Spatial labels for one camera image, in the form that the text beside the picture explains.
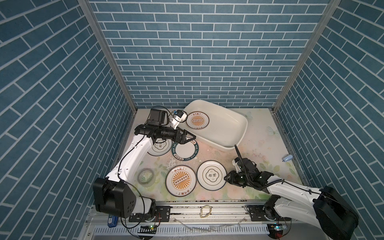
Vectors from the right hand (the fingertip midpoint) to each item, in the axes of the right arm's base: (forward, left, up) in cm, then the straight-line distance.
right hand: (223, 178), depth 83 cm
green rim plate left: (+15, +23, -1) cm, 28 cm away
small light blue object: (+16, -40, -1) cm, 43 cm away
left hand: (+11, +19, +24) cm, 33 cm away
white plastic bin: (+38, -3, -1) cm, 38 cm away
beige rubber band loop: (-17, +11, -4) cm, 21 cm away
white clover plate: (+18, +41, -1) cm, 45 cm away
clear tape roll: (-3, +45, -2) cm, 45 cm away
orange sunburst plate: (+42, +18, 0) cm, 46 cm away
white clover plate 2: (+2, +7, -2) cm, 8 cm away
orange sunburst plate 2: (-3, +24, -2) cm, 25 cm away
